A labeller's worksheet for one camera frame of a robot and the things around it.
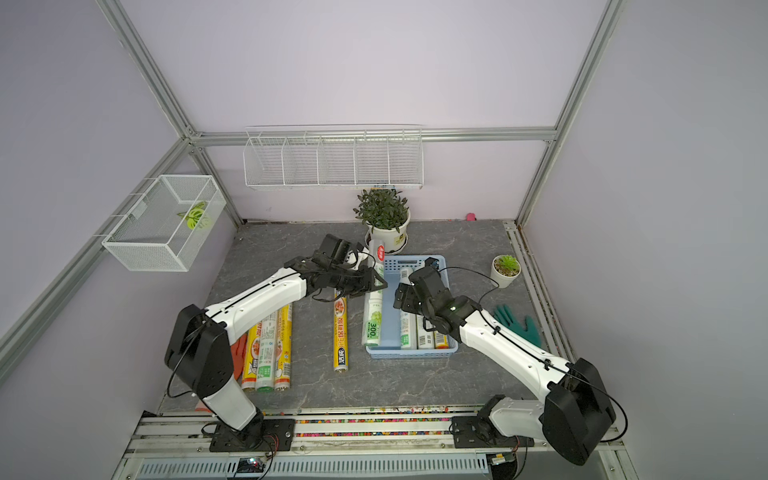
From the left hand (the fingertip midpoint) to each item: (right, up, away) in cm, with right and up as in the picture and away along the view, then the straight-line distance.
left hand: (382, 288), depth 81 cm
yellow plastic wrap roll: (+17, -16, +5) cm, 24 cm away
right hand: (+7, -2, +1) cm, 7 cm away
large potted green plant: (+1, +22, +19) cm, 29 cm away
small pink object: (+35, +24, +43) cm, 61 cm away
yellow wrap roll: (-13, -14, +7) cm, 20 cm away
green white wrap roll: (+12, -14, +3) cm, 19 cm away
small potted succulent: (+39, +4, +14) cm, 42 cm away
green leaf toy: (-52, +20, +1) cm, 56 cm away
